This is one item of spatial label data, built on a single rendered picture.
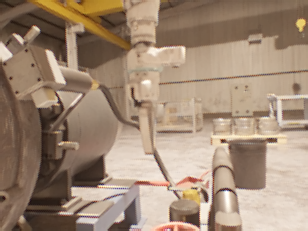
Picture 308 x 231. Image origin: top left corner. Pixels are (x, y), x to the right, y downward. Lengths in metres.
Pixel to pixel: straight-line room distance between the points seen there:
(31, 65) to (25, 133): 0.17
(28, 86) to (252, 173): 1.77
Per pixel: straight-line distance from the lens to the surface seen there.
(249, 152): 2.05
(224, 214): 0.26
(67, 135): 1.02
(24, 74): 0.68
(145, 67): 0.55
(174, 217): 0.39
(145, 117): 0.54
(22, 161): 0.72
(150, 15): 0.59
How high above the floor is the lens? 0.65
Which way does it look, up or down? 1 degrees down
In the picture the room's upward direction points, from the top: 3 degrees counter-clockwise
